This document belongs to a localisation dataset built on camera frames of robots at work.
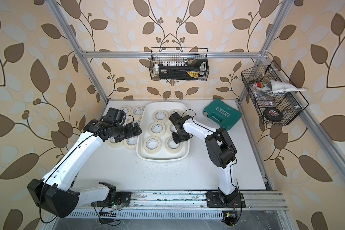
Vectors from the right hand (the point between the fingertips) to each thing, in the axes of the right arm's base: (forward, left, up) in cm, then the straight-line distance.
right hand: (179, 140), depth 94 cm
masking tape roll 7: (+10, +5, -1) cm, 12 cm away
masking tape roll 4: (+22, +14, -1) cm, 26 cm away
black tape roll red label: (-2, -48, +27) cm, 55 cm away
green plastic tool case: (+20, -33, +2) cm, 39 cm away
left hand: (-5, +23, +19) cm, 30 cm away
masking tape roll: (+29, +33, -3) cm, 44 cm away
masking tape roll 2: (+17, +29, +1) cm, 34 cm away
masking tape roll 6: (+11, +15, -1) cm, 19 cm away
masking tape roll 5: (+25, -1, +1) cm, 25 cm away
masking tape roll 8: (-4, +5, -1) cm, 6 cm away
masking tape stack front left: (-2, +18, -2) cm, 18 cm away
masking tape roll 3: (+1, +33, -3) cm, 33 cm away
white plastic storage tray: (+20, +24, -2) cm, 31 cm away
